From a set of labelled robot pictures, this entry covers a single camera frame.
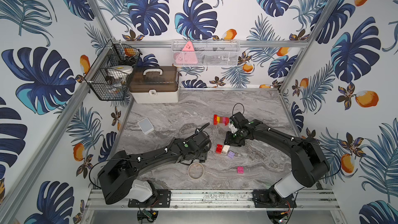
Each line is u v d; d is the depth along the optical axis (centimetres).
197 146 63
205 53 92
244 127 66
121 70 81
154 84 101
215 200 76
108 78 91
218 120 101
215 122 101
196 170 84
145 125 101
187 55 90
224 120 100
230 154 88
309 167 45
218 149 90
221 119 100
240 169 82
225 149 90
